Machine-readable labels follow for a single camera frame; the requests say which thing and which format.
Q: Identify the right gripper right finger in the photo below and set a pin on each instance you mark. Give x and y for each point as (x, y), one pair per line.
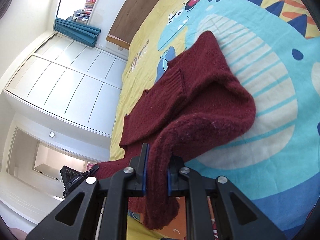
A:
(216, 208)

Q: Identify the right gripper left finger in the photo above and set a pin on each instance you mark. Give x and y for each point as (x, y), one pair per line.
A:
(97, 208)

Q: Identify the maroon knitted sweater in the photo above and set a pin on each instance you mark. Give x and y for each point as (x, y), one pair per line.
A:
(197, 104)

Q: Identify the white wardrobe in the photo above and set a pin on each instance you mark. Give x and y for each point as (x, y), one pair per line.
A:
(71, 81)

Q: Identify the teal curtain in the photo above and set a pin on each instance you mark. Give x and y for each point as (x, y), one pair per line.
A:
(85, 34)

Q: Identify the yellow dinosaur bed cover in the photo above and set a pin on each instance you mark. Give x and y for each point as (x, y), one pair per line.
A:
(272, 48)

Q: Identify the wooden headboard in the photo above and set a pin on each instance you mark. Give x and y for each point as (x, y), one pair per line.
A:
(128, 21)

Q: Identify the row of books on shelf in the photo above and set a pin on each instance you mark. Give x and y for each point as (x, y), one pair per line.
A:
(87, 5)

